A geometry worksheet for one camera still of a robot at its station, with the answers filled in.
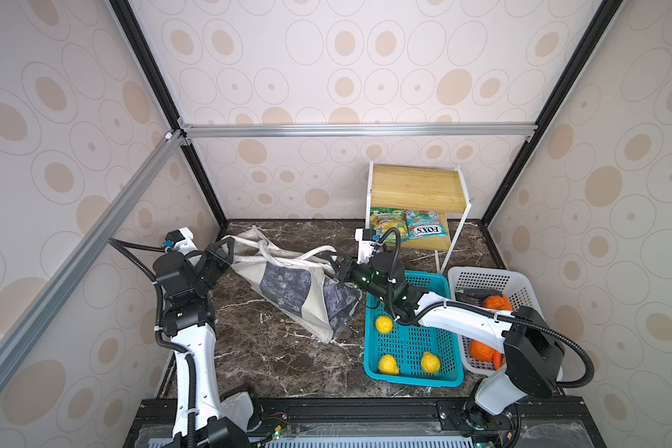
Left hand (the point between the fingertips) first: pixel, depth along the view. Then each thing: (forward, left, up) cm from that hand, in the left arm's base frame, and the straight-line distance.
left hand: (235, 235), depth 69 cm
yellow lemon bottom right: (-22, -52, -30) cm, 64 cm away
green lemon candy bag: (+22, -41, -16) cm, 49 cm away
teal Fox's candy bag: (+20, -54, -17) cm, 60 cm away
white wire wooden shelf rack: (+22, -56, -4) cm, 60 cm away
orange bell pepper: (-3, -77, -29) cm, 82 cm away
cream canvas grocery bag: (-3, -15, -19) cm, 24 cm away
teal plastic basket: (-15, -47, -35) cm, 61 cm away
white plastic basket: (+2, -85, -28) cm, 89 cm away
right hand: (-1, -23, -7) cm, 24 cm away
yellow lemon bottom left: (-23, -39, -29) cm, 54 cm away
